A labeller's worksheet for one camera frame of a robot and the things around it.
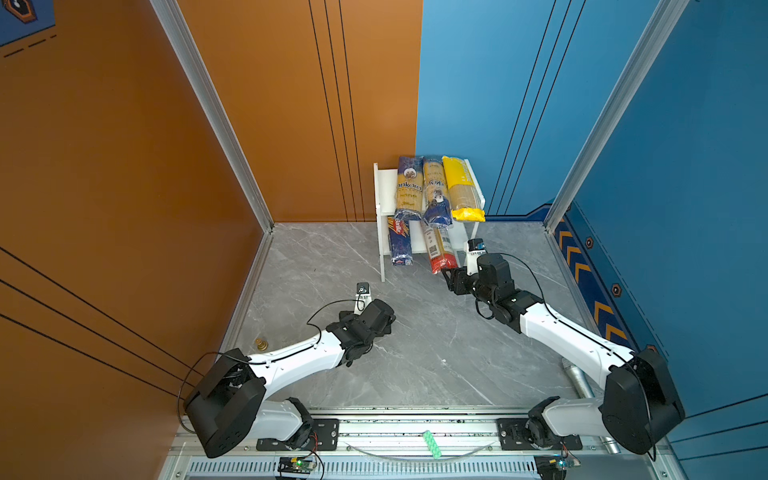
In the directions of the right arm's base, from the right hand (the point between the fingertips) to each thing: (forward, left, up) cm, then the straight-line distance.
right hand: (450, 269), depth 85 cm
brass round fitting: (-16, +55, -15) cm, 59 cm away
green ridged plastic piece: (-40, +7, -17) cm, 44 cm away
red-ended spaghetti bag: (+6, +3, +2) cm, 7 cm away
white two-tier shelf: (+17, +18, +17) cm, 30 cm away
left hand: (-8, +23, -9) cm, 26 cm away
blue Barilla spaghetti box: (+9, +14, +3) cm, 17 cm away
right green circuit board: (-44, -21, -19) cm, 53 cm away
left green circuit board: (-44, +40, -19) cm, 63 cm away
